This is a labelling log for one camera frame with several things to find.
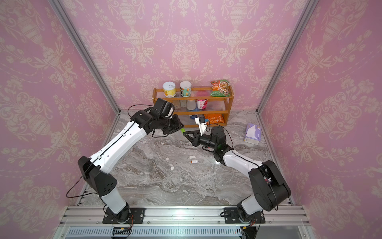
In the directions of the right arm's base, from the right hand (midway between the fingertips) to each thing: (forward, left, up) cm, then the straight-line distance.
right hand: (184, 134), depth 77 cm
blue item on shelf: (+31, -6, -20) cm, 37 cm away
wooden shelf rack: (+39, -23, -17) cm, 49 cm away
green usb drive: (+1, +1, +2) cm, 3 cm away
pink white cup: (+27, -11, -3) cm, 29 cm away
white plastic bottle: (+28, -4, -5) cm, 29 cm away
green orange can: (+25, -1, +11) cm, 27 cm away
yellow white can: (+25, +8, +11) cm, 28 cm away
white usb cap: (-8, +9, -23) cm, 26 cm away
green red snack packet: (+26, -22, +9) cm, 35 cm away
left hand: (+2, 0, +3) cm, 4 cm away
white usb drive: (-1, -3, -24) cm, 24 cm away
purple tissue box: (+11, -45, -19) cm, 50 cm away
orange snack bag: (+27, -21, -19) cm, 39 cm away
